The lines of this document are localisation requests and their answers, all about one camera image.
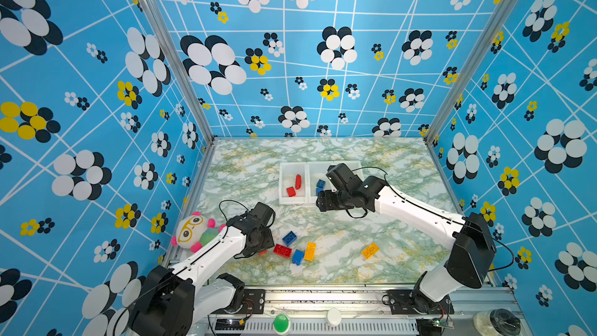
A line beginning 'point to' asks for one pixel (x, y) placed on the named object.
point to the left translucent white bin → (293, 183)
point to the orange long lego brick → (371, 250)
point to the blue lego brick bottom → (298, 257)
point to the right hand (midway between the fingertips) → (325, 202)
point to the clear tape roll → (497, 322)
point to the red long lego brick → (282, 250)
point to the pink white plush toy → (193, 230)
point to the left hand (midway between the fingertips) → (267, 243)
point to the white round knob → (333, 316)
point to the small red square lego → (291, 191)
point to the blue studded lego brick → (290, 238)
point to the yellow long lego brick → (309, 251)
